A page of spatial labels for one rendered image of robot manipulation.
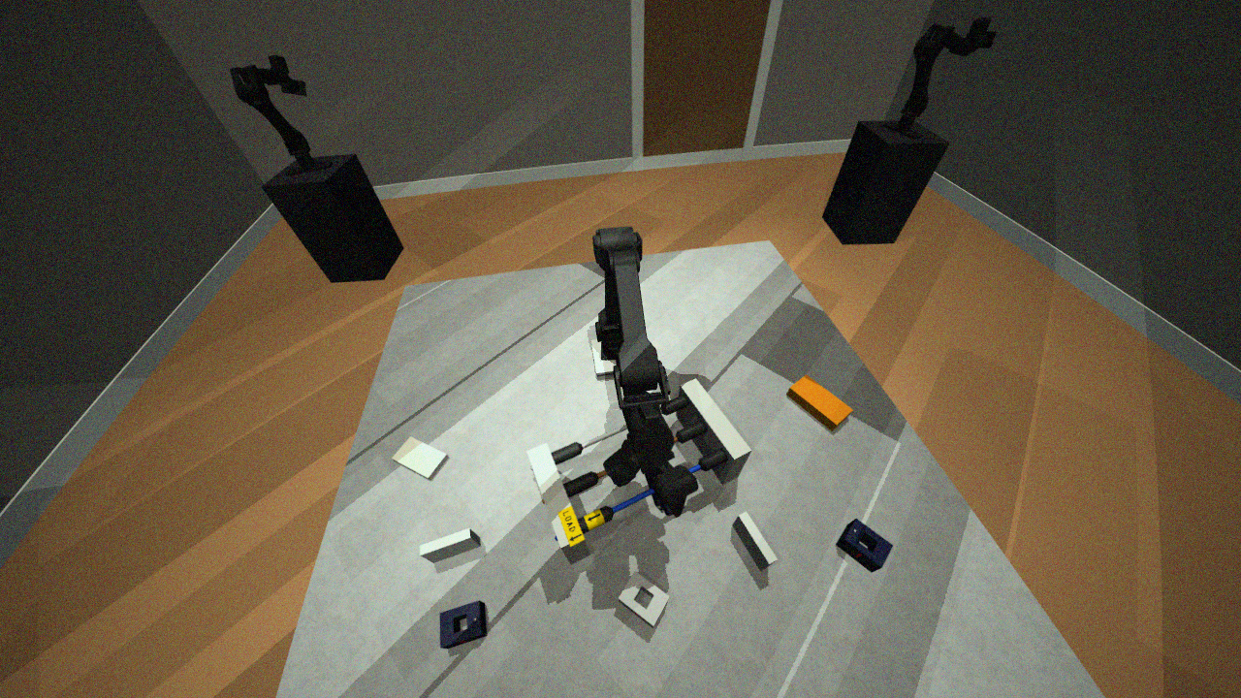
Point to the orange rectangular block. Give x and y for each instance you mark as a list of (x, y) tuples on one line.
[(819, 402)]

